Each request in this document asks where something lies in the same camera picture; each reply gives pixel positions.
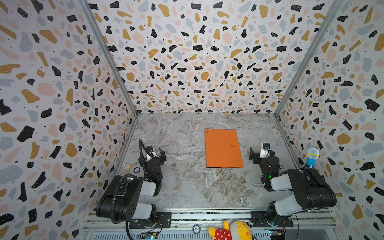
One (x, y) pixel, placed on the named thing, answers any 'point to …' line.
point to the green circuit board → (148, 235)
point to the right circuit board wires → (277, 234)
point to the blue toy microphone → (312, 154)
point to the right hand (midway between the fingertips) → (258, 145)
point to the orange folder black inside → (222, 149)
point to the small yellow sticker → (128, 167)
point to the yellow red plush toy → (238, 230)
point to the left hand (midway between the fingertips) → (151, 149)
